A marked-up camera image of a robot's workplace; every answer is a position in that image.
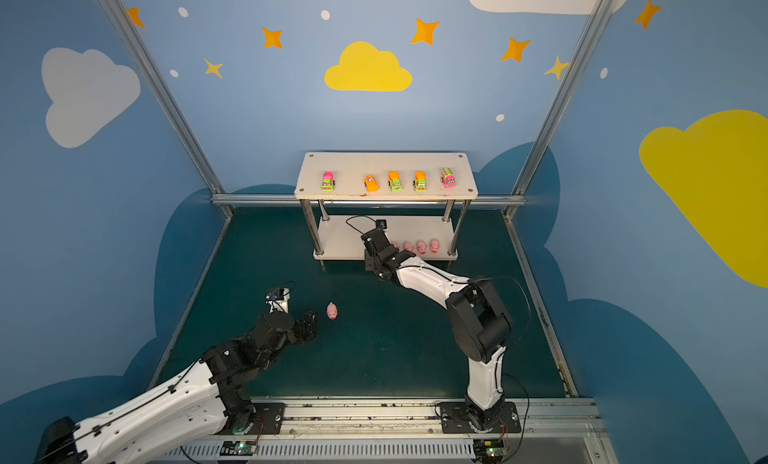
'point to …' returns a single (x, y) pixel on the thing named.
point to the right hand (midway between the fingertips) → (378, 249)
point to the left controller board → (238, 448)
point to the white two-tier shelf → (385, 176)
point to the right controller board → (488, 451)
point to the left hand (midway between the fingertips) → (308, 316)
